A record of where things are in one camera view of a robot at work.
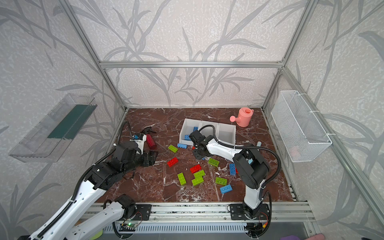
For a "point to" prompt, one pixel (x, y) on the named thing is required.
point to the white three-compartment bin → (225, 132)
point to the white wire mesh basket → (297, 126)
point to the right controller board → (256, 229)
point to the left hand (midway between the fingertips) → (155, 148)
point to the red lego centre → (195, 168)
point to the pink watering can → (245, 115)
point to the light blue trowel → (259, 143)
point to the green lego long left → (182, 178)
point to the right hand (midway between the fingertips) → (200, 148)
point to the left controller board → (127, 227)
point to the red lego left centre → (172, 162)
